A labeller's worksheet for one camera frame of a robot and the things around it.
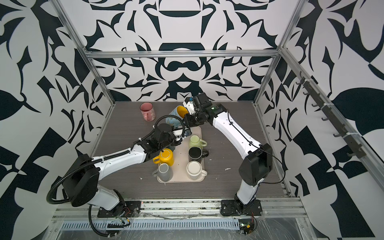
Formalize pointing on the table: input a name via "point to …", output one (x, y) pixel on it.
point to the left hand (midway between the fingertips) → (182, 123)
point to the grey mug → (165, 172)
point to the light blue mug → (180, 111)
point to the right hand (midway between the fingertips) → (183, 122)
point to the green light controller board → (246, 227)
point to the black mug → (196, 153)
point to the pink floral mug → (147, 111)
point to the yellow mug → (166, 156)
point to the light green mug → (195, 141)
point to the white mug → (194, 170)
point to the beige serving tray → (181, 157)
